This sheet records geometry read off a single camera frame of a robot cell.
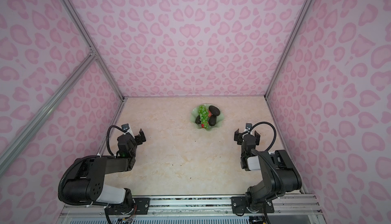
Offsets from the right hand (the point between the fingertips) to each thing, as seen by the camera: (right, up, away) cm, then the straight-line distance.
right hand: (247, 129), depth 92 cm
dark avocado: (-19, +11, +12) cm, 25 cm away
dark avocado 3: (-30, +4, +9) cm, 31 cm away
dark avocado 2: (-20, +5, +10) cm, 23 cm away
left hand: (-68, 0, -1) cm, 68 cm away
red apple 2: (-27, +2, +7) cm, 28 cm away
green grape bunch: (-26, +8, +6) cm, 28 cm away
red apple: (-22, +9, +12) cm, 26 cm away
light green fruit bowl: (-15, +4, +12) cm, 20 cm away
